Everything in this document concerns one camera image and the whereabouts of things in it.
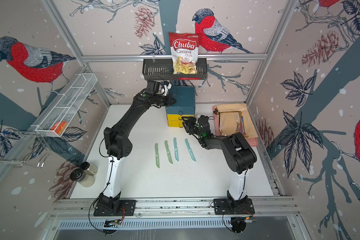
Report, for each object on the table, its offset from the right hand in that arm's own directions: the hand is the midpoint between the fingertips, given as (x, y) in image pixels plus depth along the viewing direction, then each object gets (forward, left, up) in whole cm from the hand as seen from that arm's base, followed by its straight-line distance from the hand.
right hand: (180, 118), depth 92 cm
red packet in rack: (-22, +53, +18) cm, 60 cm away
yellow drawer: (+4, +2, -5) cm, 7 cm away
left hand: (+8, +1, +9) cm, 13 cm away
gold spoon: (+19, -27, -14) cm, 35 cm away
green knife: (-18, +6, -16) cm, 25 cm away
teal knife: (-13, +2, -15) cm, 20 cm away
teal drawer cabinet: (+4, -3, +7) cm, 8 cm away
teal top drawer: (+4, 0, +3) cm, 5 cm away
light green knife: (-18, +14, -15) cm, 27 cm away
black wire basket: (+36, +14, +12) cm, 40 cm away
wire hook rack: (-34, +58, +12) cm, 68 cm away
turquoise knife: (-13, -7, -16) cm, 22 cm away
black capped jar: (-37, +48, -8) cm, 61 cm away
